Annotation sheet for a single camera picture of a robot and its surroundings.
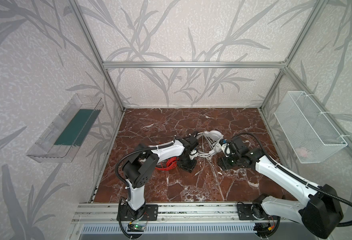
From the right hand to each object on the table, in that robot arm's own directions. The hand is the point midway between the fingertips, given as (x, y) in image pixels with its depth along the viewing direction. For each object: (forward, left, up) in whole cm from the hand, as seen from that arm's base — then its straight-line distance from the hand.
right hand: (221, 156), depth 83 cm
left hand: (-3, +16, -6) cm, 18 cm away
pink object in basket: (-3, -37, +11) cm, 39 cm away
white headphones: (+16, +1, -3) cm, 16 cm away
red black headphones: (-3, +29, -2) cm, 29 cm away
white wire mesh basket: (-4, -33, +25) cm, 42 cm away
